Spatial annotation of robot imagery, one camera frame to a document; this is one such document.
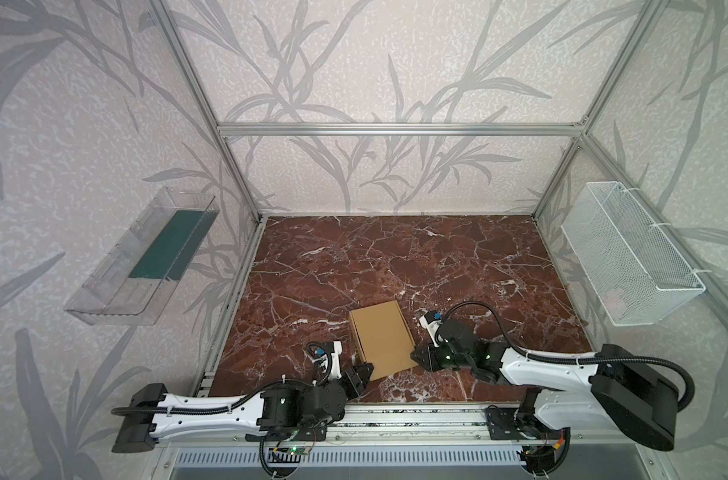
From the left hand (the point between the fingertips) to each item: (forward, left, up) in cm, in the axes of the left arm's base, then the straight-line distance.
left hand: (377, 367), depth 76 cm
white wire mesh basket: (+12, -55, +26) cm, 62 cm away
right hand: (+6, -9, -3) cm, 11 cm away
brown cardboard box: (+10, -1, -7) cm, 13 cm away
